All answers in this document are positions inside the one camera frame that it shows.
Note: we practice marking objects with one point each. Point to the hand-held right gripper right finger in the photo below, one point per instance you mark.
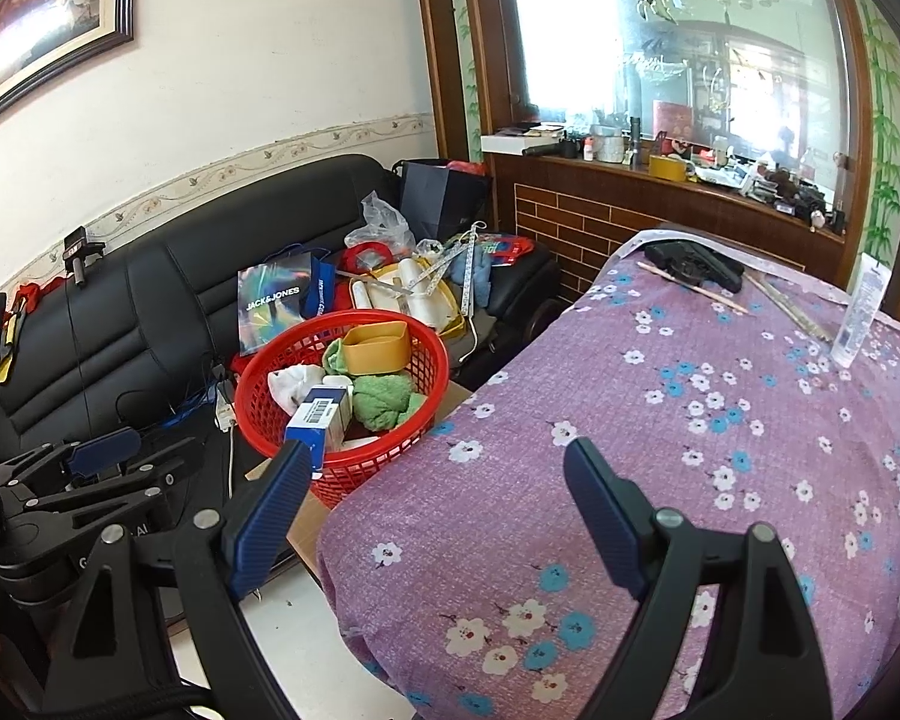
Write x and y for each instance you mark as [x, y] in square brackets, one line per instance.
[604, 517]

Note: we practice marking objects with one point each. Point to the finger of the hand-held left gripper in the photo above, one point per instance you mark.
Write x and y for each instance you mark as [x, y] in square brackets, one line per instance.
[157, 476]
[105, 446]

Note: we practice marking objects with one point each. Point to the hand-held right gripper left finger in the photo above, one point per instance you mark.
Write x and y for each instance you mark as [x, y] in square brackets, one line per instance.
[266, 517]

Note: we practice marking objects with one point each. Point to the blue and white box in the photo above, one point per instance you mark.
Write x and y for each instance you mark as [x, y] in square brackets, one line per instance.
[319, 412]

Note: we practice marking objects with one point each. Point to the white plastic bag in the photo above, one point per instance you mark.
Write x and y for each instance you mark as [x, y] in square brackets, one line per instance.
[292, 386]

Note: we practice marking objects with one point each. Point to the red plastic mesh basket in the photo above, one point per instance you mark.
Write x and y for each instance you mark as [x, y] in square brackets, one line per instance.
[390, 465]

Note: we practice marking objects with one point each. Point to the green cloth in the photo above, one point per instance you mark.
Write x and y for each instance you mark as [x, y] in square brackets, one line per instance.
[379, 401]

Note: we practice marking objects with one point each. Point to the orange cardboard box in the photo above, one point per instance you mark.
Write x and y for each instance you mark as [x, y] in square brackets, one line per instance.
[375, 352]

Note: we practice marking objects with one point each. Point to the brown cardboard box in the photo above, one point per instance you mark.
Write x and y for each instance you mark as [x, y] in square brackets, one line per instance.
[304, 532]

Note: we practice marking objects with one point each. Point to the white power strip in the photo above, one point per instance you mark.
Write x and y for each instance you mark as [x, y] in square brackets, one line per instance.
[226, 406]

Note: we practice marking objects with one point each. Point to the purple floral tablecloth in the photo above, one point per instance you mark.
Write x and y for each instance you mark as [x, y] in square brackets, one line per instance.
[570, 390]

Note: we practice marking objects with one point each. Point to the black leather sofa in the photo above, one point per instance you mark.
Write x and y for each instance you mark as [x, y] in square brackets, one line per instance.
[157, 315]

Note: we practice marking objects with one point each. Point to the holographic shopping bag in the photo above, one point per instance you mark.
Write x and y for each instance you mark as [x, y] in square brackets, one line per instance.
[270, 300]

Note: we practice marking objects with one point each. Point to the blue shopping bag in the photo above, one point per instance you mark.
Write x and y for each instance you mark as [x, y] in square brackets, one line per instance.
[319, 289]

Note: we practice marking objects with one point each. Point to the yellow plastic tray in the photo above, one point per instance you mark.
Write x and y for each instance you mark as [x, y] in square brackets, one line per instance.
[459, 324]

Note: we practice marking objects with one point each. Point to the thin wooden stick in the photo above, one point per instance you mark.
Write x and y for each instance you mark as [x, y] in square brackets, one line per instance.
[690, 289]

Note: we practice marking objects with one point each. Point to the light blue cloth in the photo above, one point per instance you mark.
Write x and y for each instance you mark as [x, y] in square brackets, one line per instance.
[480, 277]

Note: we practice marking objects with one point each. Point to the black cloth on table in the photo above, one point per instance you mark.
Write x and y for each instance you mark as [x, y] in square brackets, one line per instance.
[694, 262]

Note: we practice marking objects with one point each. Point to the pale flat ruler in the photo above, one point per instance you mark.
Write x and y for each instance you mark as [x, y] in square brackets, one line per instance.
[784, 307]

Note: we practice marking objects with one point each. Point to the red plastic object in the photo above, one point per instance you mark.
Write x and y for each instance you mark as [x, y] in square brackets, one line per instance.
[364, 256]

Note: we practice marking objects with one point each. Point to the white folding ruler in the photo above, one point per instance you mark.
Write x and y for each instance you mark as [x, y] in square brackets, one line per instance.
[465, 270]

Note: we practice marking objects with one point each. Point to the red and blue packet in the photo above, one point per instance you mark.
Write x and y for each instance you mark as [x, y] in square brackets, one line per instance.
[506, 249]

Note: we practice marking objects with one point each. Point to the brick-pattern wooden counter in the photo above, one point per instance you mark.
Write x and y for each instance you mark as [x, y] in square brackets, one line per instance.
[570, 225]

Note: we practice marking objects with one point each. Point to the clear plastic bag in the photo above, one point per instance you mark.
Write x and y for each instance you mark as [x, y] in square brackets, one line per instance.
[382, 221]

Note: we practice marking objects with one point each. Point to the white squeeze tube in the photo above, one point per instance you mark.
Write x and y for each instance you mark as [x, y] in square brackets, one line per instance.
[859, 315]

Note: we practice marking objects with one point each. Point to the yellow box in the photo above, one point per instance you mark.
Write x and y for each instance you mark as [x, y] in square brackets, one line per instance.
[671, 167]

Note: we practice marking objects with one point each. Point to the dark paper gift bag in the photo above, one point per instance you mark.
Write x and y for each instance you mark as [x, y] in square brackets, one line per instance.
[439, 195]

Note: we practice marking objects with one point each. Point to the white jar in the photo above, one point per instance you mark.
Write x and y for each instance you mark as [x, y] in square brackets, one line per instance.
[611, 146]

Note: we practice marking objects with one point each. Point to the black flashlight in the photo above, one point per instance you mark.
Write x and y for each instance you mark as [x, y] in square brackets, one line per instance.
[634, 142]

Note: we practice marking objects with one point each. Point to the white flat box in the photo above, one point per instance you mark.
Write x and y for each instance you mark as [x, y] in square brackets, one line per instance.
[514, 144]

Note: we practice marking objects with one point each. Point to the red gift box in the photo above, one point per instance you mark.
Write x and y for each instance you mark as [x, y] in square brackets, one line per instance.
[673, 120]

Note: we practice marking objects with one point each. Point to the bamboo painted panel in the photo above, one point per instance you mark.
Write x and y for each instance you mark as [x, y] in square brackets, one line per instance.
[885, 127]
[465, 52]

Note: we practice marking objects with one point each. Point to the black clamp mount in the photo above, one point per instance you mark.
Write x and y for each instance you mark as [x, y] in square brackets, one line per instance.
[79, 251]

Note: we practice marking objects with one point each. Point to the framed wall picture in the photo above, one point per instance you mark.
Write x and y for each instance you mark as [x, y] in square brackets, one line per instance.
[30, 0]

